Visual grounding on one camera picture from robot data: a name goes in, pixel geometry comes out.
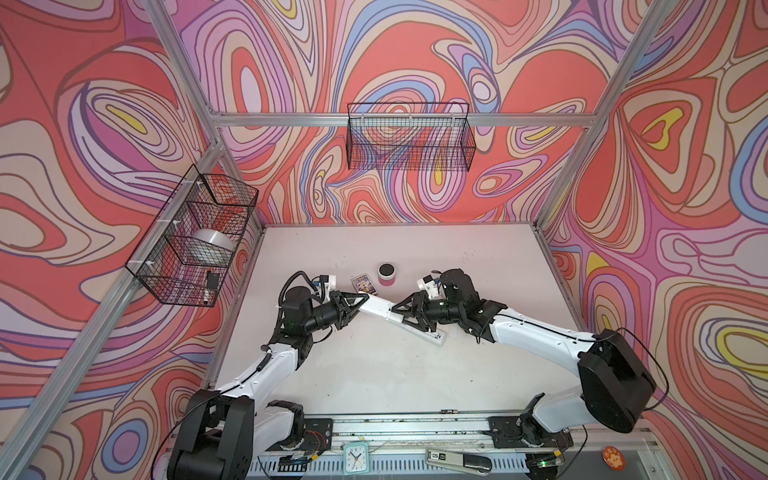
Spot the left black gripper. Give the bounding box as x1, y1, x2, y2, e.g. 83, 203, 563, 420
299, 294, 367, 337

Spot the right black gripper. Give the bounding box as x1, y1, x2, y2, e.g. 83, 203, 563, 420
388, 288, 463, 334

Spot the white remote control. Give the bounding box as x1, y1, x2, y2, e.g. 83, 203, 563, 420
360, 295, 446, 347

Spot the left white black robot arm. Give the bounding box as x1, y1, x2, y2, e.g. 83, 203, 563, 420
164, 271, 371, 479

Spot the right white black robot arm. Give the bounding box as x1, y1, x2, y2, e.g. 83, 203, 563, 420
387, 268, 657, 447

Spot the small colourful card box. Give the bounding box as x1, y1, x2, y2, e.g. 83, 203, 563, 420
351, 274, 377, 295

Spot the pink tape roll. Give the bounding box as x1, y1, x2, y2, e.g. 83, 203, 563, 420
377, 262, 396, 286

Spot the small teal alarm clock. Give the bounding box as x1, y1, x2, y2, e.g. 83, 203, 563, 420
342, 441, 371, 475

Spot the white roll in basket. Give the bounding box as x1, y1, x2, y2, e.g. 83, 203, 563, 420
188, 229, 235, 267

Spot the black silver stapler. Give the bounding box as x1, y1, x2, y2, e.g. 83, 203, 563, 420
425, 449, 493, 476

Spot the red round sticker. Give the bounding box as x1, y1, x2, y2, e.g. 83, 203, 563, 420
602, 446, 627, 472

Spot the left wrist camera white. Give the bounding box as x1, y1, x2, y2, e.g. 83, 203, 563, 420
313, 274, 337, 302

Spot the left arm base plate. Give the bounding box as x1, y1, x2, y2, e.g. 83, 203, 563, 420
267, 417, 334, 453

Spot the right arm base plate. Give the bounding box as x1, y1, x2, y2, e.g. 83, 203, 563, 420
485, 416, 574, 450

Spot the black wire basket left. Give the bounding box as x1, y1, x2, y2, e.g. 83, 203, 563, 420
125, 165, 259, 308

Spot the black wire basket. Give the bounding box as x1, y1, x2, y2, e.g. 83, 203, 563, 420
125, 165, 259, 308
346, 100, 476, 172

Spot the black wire basket back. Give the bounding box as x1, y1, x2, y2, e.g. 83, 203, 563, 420
346, 100, 476, 172

